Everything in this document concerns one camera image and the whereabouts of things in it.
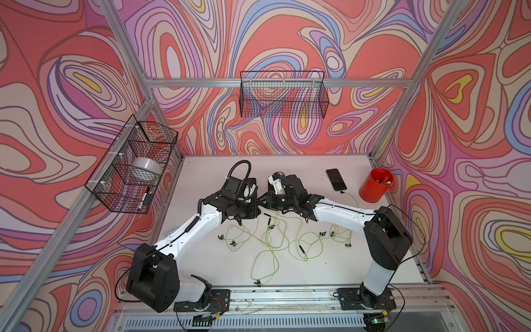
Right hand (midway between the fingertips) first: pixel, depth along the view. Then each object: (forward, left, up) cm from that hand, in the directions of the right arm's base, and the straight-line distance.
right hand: (258, 207), depth 83 cm
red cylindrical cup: (+13, -55, -6) cm, 57 cm away
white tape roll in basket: (+8, +39, +19) cm, 44 cm away
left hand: (-3, -2, 0) cm, 3 cm away
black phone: (+23, -41, -13) cm, 49 cm away
